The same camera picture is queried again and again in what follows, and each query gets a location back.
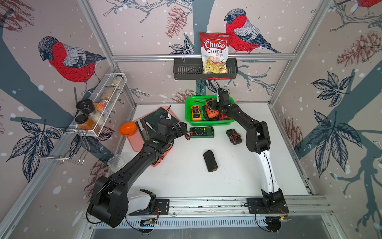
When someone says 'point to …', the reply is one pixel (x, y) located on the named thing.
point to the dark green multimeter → (200, 132)
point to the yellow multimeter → (196, 113)
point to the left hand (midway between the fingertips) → (183, 123)
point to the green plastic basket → (200, 101)
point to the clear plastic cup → (115, 162)
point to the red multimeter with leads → (222, 117)
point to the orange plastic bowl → (128, 129)
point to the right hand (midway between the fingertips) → (212, 102)
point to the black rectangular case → (210, 161)
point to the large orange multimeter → (211, 112)
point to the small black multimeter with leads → (235, 138)
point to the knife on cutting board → (143, 128)
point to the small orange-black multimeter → (156, 163)
